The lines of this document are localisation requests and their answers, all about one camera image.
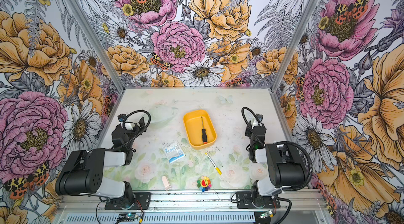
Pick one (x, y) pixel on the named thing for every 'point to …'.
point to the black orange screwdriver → (203, 133)
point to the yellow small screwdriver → (216, 169)
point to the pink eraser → (165, 183)
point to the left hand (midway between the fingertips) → (136, 122)
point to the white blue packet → (174, 151)
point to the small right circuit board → (263, 215)
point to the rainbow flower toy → (204, 183)
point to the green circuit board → (127, 216)
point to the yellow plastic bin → (193, 125)
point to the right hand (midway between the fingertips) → (254, 125)
